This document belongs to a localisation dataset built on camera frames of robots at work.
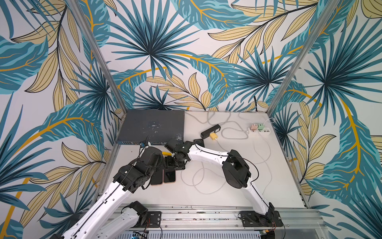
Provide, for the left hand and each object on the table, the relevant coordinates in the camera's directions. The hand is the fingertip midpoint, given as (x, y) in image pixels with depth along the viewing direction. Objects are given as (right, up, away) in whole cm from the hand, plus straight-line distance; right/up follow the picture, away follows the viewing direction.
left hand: (158, 162), depth 74 cm
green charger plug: (+64, +17, +30) cm, 73 cm away
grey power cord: (+43, +22, +41) cm, 63 cm away
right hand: (-1, -13, +9) cm, 15 cm away
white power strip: (+70, +14, +33) cm, 78 cm away
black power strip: (+27, +12, +30) cm, 42 cm away
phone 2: (-4, -12, +13) cm, 18 cm away
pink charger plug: (+60, +17, +30) cm, 69 cm away
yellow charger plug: (+32, +11, +30) cm, 45 cm away
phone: (+22, +7, +31) cm, 39 cm away
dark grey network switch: (-7, +17, +30) cm, 36 cm away
